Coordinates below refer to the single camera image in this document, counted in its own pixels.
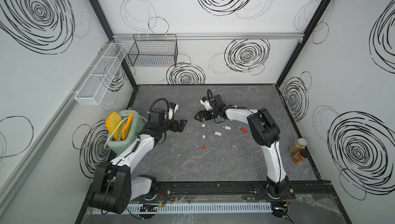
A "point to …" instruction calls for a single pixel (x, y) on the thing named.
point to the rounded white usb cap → (203, 125)
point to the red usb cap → (203, 147)
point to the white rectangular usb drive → (217, 133)
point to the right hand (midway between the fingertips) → (200, 116)
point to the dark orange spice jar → (298, 157)
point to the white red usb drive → (227, 127)
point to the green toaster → (115, 146)
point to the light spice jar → (297, 145)
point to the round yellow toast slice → (113, 119)
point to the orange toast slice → (126, 130)
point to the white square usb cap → (203, 136)
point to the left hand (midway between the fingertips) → (179, 118)
